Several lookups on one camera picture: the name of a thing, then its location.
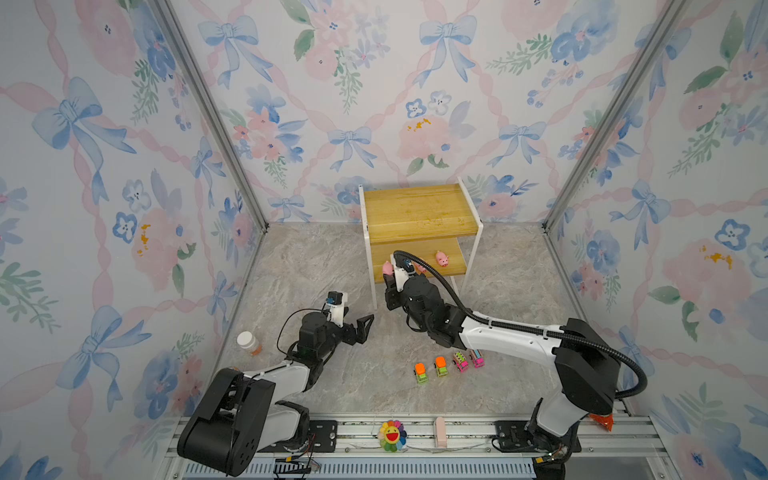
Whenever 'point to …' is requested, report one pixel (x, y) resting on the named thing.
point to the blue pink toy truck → (477, 358)
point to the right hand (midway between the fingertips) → (386, 273)
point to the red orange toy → (606, 421)
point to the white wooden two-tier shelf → (438, 223)
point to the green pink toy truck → (461, 362)
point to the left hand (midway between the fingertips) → (361, 311)
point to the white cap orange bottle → (247, 341)
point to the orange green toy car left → (421, 373)
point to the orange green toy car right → (441, 366)
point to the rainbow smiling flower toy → (392, 435)
